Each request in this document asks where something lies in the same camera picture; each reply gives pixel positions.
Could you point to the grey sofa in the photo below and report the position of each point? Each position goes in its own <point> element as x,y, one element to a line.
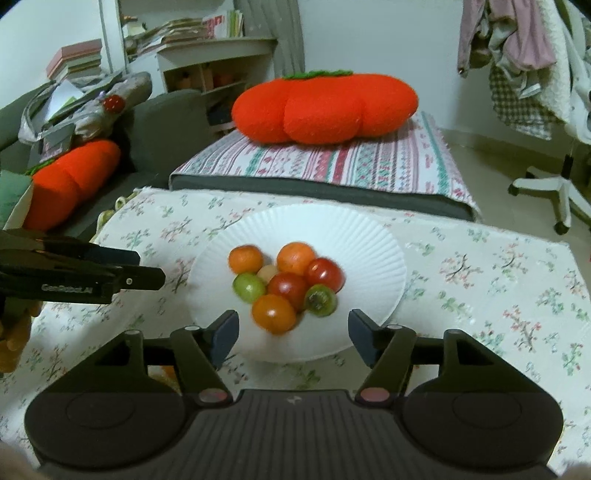
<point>161,134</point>

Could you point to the yellow woven mat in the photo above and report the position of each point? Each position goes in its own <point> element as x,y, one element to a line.
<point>113,212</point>

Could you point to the small beige round fruit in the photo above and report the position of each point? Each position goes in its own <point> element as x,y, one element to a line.
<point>268,273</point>

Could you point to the orange cherry tomato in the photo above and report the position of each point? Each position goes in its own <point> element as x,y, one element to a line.
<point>273,314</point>
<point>296,257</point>
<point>245,258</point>
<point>168,372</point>

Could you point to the dark green cherry tomato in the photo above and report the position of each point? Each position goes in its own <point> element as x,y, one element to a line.
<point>320,300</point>

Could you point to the white ribbed plate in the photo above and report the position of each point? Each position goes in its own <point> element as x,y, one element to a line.
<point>332,240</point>

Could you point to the checkered cloth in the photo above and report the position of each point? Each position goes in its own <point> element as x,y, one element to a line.
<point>517,106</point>

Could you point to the plastic bag of papers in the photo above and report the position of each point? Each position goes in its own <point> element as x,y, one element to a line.
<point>83,110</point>

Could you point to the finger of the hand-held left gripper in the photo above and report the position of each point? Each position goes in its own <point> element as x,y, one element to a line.
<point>141,278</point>
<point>69,249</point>

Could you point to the white shelf unit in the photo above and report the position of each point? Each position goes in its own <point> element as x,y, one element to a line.
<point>217,60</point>

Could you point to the white fleece garment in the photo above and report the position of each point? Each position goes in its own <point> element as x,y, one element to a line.
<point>561,60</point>

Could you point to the stack of books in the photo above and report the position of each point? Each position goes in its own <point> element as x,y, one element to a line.
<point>76,60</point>

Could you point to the pink garment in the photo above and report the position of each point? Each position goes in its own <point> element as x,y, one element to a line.
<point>517,32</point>

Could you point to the red tomato plush cushion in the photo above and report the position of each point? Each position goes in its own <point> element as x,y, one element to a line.
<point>323,106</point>

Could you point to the striped cloth covered ottoman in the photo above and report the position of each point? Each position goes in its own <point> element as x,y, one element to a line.
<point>346,166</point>

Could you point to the white office chair base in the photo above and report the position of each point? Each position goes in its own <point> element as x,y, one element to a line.
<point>563,194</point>

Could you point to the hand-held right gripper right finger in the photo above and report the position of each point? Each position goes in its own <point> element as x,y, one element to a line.
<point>362,337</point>

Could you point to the floral tablecloth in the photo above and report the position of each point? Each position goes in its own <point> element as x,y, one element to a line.
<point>485,286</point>

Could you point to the red cherry tomato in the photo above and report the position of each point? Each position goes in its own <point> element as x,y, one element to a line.
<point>286,286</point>
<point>325,273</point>

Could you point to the light green cherry tomato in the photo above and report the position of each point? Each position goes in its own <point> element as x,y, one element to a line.
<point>248,286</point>

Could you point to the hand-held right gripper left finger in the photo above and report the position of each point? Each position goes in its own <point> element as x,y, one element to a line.
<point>225,339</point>

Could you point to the grey curtain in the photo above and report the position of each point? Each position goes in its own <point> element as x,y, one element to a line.
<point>286,32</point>

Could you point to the orange carrot plush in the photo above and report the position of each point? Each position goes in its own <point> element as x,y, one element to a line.
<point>69,180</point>

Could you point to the green snowflake pillow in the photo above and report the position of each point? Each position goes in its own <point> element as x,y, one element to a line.
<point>14,198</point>

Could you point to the person's left hand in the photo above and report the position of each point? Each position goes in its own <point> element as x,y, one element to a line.
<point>16,334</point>

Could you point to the pile of papers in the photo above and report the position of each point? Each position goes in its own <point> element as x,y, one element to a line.
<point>184,32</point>

